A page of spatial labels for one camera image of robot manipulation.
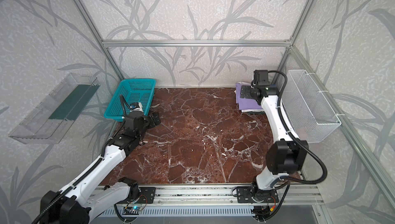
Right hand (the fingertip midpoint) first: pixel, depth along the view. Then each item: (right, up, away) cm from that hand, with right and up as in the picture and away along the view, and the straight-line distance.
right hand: (252, 87), depth 85 cm
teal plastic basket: (-82, 0, +31) cm, 88 cm away
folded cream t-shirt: (+5, -14, +17) cm, 22 cm away
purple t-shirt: (0, -9, +13) cm, 16 cm away
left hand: (-54, -13, -3) cm, 55 cm away
